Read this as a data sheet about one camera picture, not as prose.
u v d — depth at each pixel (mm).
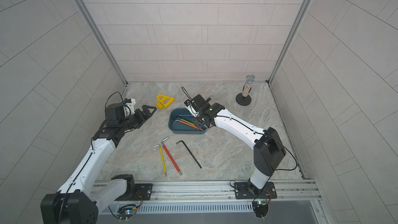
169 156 823
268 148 430
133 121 663
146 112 683
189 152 842
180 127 936
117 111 578
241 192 709
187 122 941
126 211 654
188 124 937
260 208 678
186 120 958
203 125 725
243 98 1049
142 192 702
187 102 718
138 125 684
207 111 585
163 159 807
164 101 1051
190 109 694
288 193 709
